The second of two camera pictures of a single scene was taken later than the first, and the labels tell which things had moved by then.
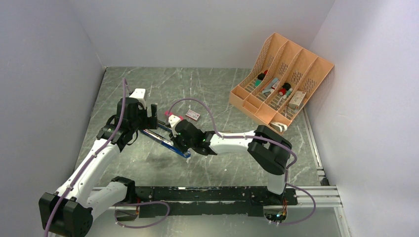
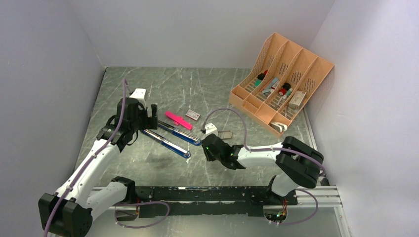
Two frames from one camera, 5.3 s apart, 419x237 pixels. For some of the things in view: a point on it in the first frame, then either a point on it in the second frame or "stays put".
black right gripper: [176, 141] → [209, 157]
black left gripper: [149, 122] stays put
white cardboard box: [297, 99] stays put
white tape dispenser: [279, 127] stays put
